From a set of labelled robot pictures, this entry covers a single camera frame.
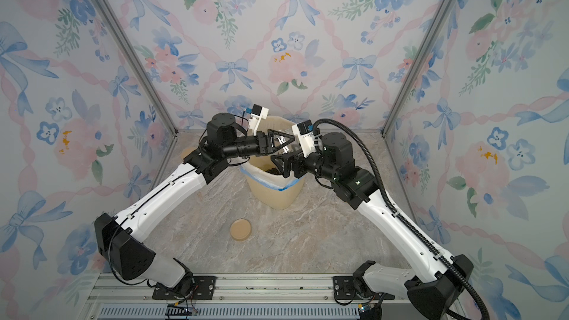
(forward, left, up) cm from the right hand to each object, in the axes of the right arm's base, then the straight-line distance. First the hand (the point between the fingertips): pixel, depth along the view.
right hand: (284, 151), depth 66 cm
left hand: (+1, -2, +4) cm, 4 cm away
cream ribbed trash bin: (+3, +5, -35) cm, 36 cm away
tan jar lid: (-10, +18, -35) cm, 41 cm away
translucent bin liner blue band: (-4, +3, -10) cm, 11 cm away
